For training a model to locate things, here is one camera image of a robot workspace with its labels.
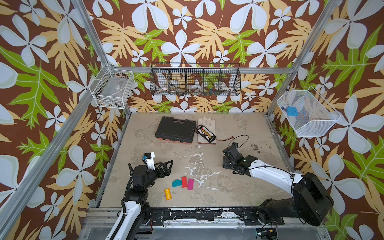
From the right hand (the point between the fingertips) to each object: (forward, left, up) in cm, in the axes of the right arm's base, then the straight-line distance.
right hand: (226, 161), depth 89 cm
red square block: (-10, +25, -5) cm, 28 cm away
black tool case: (+25, +32, 0) cm, 41 cm away
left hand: (-3, +35, +7) cm, 36 cm away
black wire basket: (+47, +18, +26) cm, 57 cm away
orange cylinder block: (-17, +34, -3) cm, 39 cm away
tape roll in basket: (+43, +18, +22) cm, 51 cm away
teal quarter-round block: (-11, +30, -4) cm, 32 cm away
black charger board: (+22, +10, -2) cm, 24 cm away
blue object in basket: (+21, -38, +21) cm, 49 cm away
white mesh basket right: (+17, -45, +23) cm, 53 cm away
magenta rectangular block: (-11, +22, -6) cm, 25 cm away
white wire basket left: (+33, +67, +30) cm, 81 cm away
